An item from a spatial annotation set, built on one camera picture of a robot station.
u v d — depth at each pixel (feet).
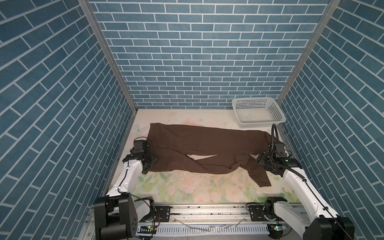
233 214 2.47
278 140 3.28
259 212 2.42
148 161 2.56
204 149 3.23
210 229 2.31
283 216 1.96
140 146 2.23
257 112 3.95
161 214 2.39
